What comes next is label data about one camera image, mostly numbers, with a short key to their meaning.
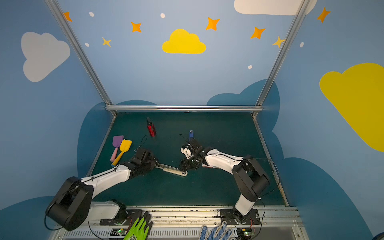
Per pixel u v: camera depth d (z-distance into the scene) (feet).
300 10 2.34
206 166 2.95
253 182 1.51
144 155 2.32
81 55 2.82
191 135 3.40
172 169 2.96
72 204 1.37
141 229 2.30
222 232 2.28
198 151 2.34
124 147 3.29
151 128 3.25
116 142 3.34
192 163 2.51
